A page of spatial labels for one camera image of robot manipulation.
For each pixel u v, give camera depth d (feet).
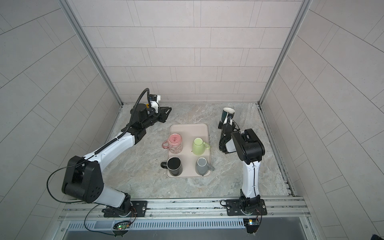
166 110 2.60
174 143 2.71
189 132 3.34
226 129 2.56
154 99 2.26
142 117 2.05
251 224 2.23
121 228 2.11
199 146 2.77
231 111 3.36
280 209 2.34
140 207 2.32
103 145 1.60
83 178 1.36
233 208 2.33
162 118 2.36
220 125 2.94
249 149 1.77
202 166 2.50
